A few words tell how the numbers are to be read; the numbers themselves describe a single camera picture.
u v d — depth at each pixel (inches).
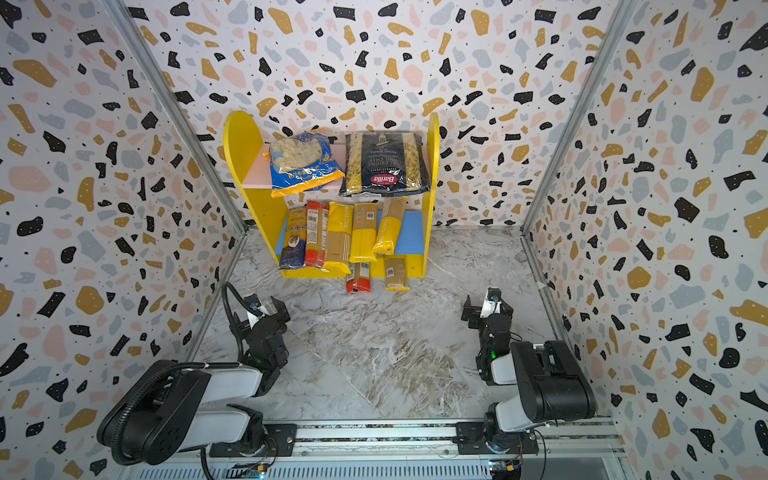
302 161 28.5
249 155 32.0
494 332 27.1
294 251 36.3
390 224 39.3
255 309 28.1
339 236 38.2
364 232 38.7
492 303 30.7
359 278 40.1
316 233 38.1
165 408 16.9
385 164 28.4
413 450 28.8
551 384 17.7
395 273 40.6
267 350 26.6
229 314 24.2
